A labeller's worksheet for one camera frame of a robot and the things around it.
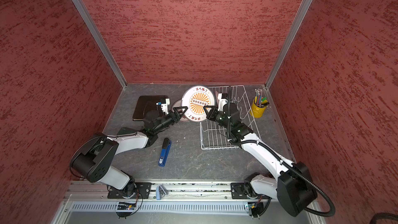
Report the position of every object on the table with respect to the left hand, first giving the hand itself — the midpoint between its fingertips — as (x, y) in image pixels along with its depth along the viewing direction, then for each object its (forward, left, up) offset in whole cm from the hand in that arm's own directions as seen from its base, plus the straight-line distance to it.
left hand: (187, 112), depth 83 cm
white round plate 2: (+4, -4, +7) cm, 9 cm away
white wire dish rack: (-6, -15, -16) cm, 23 cm away
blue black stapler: (-14, +12, -15) cm, 24 cm away
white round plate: (+19, +9, -17) cm, 27 cm away
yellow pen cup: (+9, -43, -10) cm, 45 cm away
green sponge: (-4, +38, -15) cm, 42 cm away
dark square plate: (+22, +35, -21) cm, 46 cm away
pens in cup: (+14, -45, -7) cm, 48 cm away
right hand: (-2, -8, +5) cm, 10 cm away
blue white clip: (-35, +11, -17) cm, 41 cm away
